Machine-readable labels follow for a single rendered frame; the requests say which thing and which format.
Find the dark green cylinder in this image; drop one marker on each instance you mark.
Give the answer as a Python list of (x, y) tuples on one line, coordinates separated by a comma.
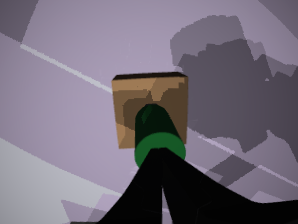
[(154, 129)]

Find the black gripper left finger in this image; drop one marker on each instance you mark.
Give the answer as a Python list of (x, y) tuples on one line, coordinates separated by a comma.
[(141, 203)]

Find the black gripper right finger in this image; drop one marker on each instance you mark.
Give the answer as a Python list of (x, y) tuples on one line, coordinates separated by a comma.
[(194, 198)]

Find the tan square block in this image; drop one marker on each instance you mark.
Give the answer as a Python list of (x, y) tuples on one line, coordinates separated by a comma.
[(132, 92)]

